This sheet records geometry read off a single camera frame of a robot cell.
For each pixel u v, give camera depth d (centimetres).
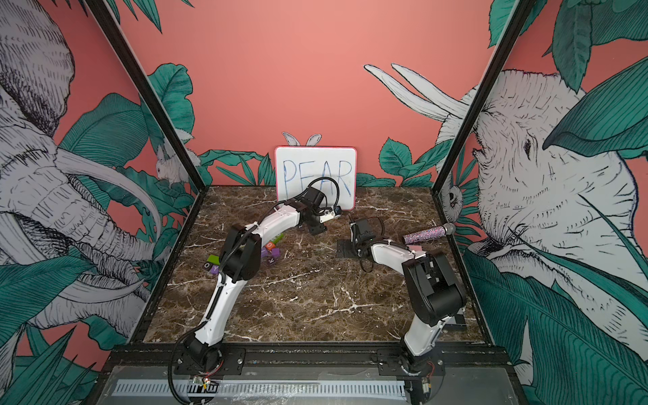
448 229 101
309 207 84
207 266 93
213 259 96
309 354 77
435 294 48
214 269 92
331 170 104
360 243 74
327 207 90
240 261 62
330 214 93
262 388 70
